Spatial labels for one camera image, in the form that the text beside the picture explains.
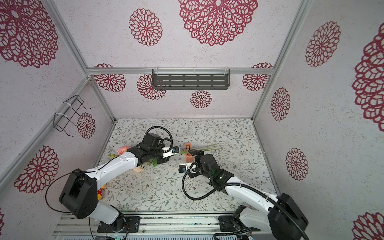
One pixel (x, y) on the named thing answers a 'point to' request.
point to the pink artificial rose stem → (120, 151)
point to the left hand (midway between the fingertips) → (171, 152)
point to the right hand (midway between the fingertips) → (190, 155)
